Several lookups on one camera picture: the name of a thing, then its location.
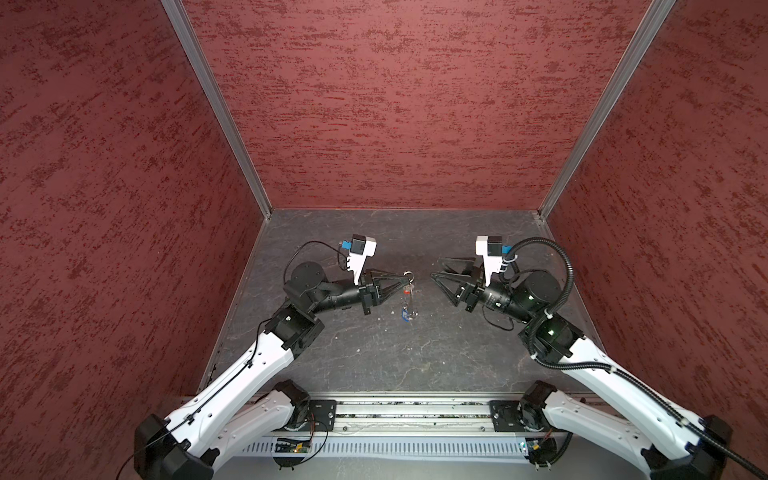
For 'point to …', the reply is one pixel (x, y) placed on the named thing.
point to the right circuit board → (541, 450)
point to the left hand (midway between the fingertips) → (407, 287)
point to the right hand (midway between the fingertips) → (432, 275)
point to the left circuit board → (289, 447)
